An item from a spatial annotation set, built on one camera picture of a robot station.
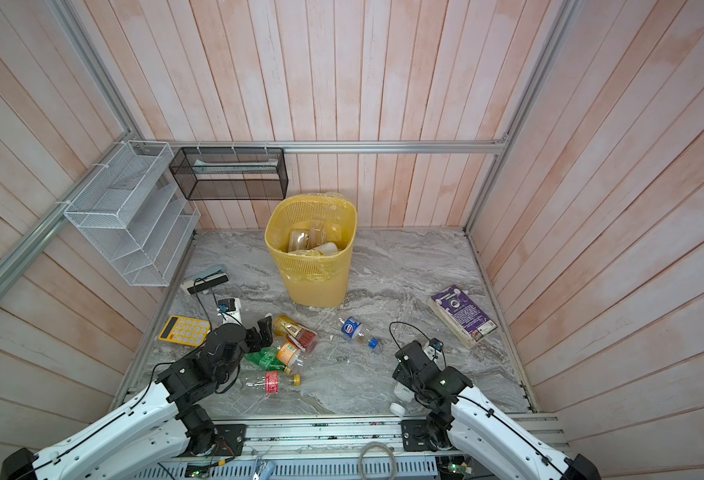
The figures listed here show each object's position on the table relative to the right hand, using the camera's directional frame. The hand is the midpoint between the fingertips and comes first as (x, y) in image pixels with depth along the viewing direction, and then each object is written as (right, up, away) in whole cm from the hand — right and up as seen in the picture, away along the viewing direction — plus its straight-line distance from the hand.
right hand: (405, 372), depth 84 cm
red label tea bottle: (-31, +11, +1) cm, 33 cm away
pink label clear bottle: (-36, 0, -6) cm, 37 cm away
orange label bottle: (-34, +6, -3) cm, 35 cm away
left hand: (-41, +14, -5) cm, 44 cm away
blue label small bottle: (-15, +12, +4) cm, 20 cm away
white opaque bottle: (-23, +36, +8) cm, 43 cm away
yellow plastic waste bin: (-28, +40, +11) cm, 50 cm away
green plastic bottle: (-40, +4, -1) cm, 40 cm away
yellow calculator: (-68, +10, +8) cm, 69 cm away
